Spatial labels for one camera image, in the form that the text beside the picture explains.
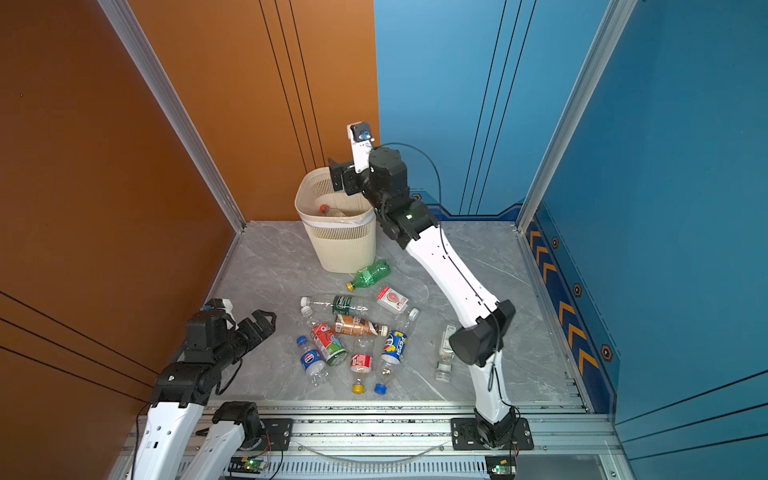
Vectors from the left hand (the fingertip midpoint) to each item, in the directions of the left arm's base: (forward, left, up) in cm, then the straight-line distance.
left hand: (265, 320), depth 76 cm
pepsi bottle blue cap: (-7, -11, -11) cm, 17 cm away
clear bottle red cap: (+42, -11, -1) cm, 43 cm away
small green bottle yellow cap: (+23, -25, -11) cm, 35 cm away
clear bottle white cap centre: (+8, -36, -13) cm, 39 cm away
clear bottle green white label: (-6, -47, -14) cm, 50 cm away
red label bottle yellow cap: (-7, -24, -11) cm, 28 cm away
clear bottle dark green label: (+11, -20, -10) cm, 24 cm away
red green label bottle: (-2, -15, -11) cm, 18 cm away
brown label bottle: (+4, -22, -11) cm, 25 cm away
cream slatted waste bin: (+24, -18, +10) cm, 32 cm away
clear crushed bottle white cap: (+9, -6, -13) cm, 17 cm away
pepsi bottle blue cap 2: (-4, -33, -12) cm, 35 cm away
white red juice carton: (+14, -32, -12) cm, 37 cm away
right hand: (+25, -22, +33) cm, 47 cm away
